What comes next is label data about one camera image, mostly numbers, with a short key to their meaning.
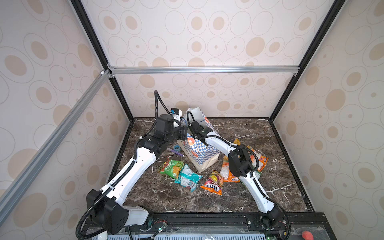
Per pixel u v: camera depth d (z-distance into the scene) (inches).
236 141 39.6
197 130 32.7
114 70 35.5
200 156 30.6
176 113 25.5
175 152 39.3
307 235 26.6
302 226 29.3
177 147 39.9
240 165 25.0
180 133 26.0
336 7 26.9
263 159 37.2
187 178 32.8
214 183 32.1
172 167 35.0
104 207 15.0
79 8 26.6
